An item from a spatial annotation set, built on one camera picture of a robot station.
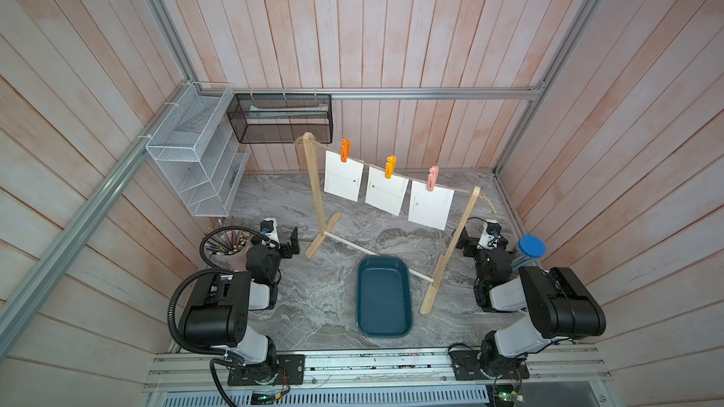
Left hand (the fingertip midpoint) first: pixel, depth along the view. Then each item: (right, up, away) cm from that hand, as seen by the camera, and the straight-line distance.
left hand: (283, 229), depth 92 cm
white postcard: (+31, +12, -24) cm, 41 cm away
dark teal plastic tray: (+33, -20, -6) cm, 39 cm away
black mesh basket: (0, +37, -2) cm, 37 cm away
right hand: (+64, +2, -2) cm, 64 cm away
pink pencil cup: (-16, -5, -2) cm, 17 cm away
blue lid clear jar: (+71, -4, -17) cm, 74 cm away
